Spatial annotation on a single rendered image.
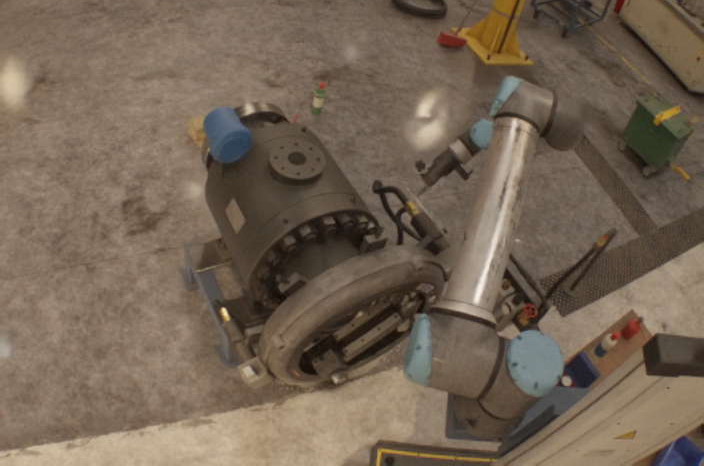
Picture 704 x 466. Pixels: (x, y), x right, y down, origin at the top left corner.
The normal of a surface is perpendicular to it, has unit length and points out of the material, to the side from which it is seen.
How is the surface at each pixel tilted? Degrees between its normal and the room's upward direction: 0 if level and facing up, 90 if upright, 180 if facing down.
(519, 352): 5
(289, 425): 0
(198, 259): 0
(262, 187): 31
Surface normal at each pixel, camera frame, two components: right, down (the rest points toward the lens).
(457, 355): 0.06, -0.27
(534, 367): 0.29, -0.66
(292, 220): -0.14, -0.54
